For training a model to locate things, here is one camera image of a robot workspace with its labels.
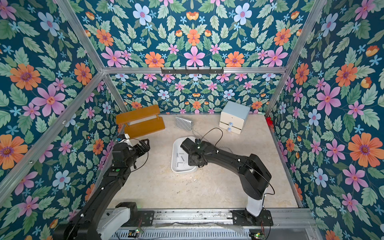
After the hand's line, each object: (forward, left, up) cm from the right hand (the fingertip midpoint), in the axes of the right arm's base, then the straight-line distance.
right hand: (194, 160), depth 86 cm
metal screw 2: (+1, +11, -7) cm, 14 cm away
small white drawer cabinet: (+29, -25, +7) cm, 39 cm away
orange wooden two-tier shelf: (+35, +45, -6) cm, 57 cm away
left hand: (+6, +28, +11) cm, 31 cm away
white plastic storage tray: (+6, +11, -8) cm, 15 cm away
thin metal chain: (+26, 0, -8) cm, 27 cm away
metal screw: (+5, +9, -7) cm, 12 cm away
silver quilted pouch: (+29, +9, -1) cm, 30 cm away
